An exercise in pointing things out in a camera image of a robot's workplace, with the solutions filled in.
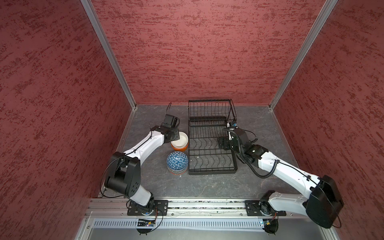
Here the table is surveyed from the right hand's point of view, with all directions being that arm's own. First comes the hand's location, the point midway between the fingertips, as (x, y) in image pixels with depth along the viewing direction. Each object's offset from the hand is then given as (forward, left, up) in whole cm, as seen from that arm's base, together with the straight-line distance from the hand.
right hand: (223, 140), depth 83 cm
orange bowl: (0, +26, -9) cm, 28 cm away
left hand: (+5, +30, -4) cm, 31 cm away
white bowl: (+4, +24, -8) cm, 26 cm away
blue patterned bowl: (-10, +27, -7) cm, 29 cm away
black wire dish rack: (+24, +6, -10) cm, 27 cm away
